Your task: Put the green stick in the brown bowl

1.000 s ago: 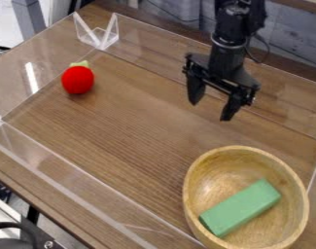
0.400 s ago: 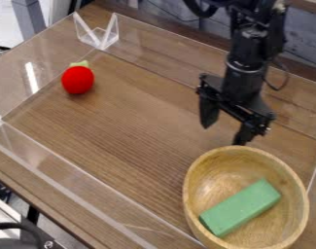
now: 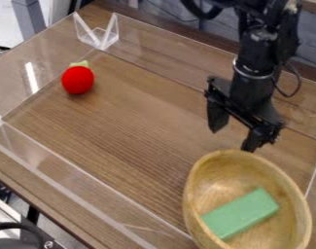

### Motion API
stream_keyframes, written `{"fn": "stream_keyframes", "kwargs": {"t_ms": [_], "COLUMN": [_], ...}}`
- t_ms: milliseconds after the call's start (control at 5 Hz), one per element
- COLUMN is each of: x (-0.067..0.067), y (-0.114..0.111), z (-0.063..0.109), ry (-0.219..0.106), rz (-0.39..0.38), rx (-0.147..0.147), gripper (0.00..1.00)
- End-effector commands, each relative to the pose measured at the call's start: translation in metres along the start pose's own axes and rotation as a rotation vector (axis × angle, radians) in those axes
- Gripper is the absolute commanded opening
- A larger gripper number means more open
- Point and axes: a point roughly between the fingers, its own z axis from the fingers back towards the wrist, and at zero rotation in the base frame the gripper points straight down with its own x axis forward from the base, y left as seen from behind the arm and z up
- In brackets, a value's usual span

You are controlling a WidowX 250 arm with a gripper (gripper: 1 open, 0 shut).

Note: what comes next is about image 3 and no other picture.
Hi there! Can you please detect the brown wooden bowl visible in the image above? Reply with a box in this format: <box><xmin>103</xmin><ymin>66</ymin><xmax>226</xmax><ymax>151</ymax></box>
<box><xmin>182</xmin><ymin>150</ymin><xmax>312</xmax><ymax>249</ymax></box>

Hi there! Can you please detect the red plush strawberry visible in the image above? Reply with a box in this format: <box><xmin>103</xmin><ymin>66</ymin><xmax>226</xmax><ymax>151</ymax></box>
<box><xmin>62</xmin><ymin>60</ymin><xmax>95</xmax><ymax>94</ymax></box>

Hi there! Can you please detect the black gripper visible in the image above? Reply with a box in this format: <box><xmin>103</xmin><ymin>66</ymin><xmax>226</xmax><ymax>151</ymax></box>
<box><xmin>204</xmin><ymin>58</ymin><xmax>284</xmax><ymax>153</ymax></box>

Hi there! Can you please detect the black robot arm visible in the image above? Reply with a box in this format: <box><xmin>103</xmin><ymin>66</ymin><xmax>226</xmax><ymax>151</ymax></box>
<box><xmin>204</xmin><ymin>0</ymin><xmax>303</xmax><ymax>152</ymax></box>

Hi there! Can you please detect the clear acrylic corner bracket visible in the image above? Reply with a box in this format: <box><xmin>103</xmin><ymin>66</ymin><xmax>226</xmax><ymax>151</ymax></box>
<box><xmin>73</xmin><ymin>12</ymin><xmax>118</xmax><ymax>51</ymax></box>

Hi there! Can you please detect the green rectangular block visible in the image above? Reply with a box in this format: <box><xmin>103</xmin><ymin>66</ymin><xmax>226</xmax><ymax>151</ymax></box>
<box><xmin>201</xmin><ymin>188</ymin><xmax>280</xmax><ymax>240</ymax></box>

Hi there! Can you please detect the black device bottom left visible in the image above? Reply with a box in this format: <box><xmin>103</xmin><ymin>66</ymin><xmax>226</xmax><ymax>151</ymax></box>
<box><xmin>0</xmin><ymin>222</ymin><xmax>67</xmax><ymax>249</ymax></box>

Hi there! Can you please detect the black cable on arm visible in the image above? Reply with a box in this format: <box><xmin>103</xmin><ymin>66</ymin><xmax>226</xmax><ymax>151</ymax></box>
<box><xmin>272</xmin><ymin>61</ymin><xmax>303</xmax><ymax>98</ymax></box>

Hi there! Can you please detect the grey post top left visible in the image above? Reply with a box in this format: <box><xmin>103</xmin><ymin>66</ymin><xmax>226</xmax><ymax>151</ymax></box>
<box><xmin>11</xmin><ymin>0</ymin><xmax>46</xmax><ymax>40</ymax></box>

